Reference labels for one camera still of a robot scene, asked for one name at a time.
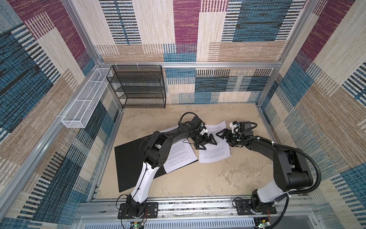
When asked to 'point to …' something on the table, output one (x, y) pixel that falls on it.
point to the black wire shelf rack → (139, 86)
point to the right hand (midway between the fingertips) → (219, 137)
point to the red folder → (129, 160)
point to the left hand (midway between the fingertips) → (211, 146)
